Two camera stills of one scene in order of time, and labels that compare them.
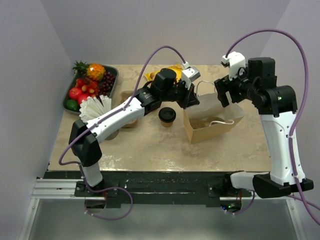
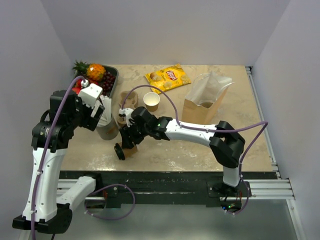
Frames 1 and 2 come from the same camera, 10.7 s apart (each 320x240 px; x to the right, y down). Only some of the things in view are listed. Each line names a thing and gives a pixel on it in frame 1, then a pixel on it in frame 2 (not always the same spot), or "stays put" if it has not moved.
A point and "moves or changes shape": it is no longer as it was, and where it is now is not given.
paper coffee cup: x=166 y=124 moves or changes shape
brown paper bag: x=210 y=118 moves or changes shape
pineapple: x=94 y=71 stays put
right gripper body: x=239 y=88 to x=137 y=133
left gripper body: x=184 y=94 to x=86 y=119
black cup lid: x=167 y=114 to x=119 y=152
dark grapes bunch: x=106 y=85 stays put
